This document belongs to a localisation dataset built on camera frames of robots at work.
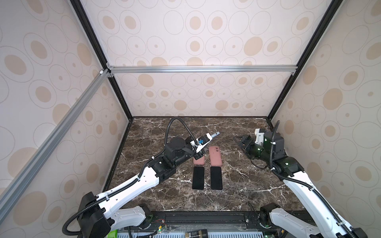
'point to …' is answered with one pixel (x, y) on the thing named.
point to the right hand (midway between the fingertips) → (236, 141)
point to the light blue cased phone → (215, 134)
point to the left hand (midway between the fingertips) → (212, 137)
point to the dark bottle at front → (199, 233)
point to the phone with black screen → (216, 179)
